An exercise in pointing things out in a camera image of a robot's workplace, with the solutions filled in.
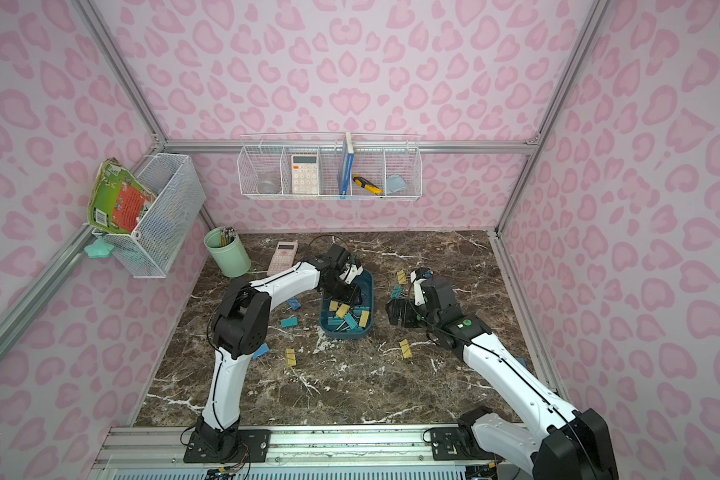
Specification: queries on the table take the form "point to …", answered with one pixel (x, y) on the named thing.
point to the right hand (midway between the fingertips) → (399, 305)
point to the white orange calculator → (304, 174)
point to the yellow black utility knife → (366, 184)
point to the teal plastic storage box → (343, 320)
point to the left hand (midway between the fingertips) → (354, 293)
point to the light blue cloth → (395, 183)
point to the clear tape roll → (267, 187)
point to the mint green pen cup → (226, 247)
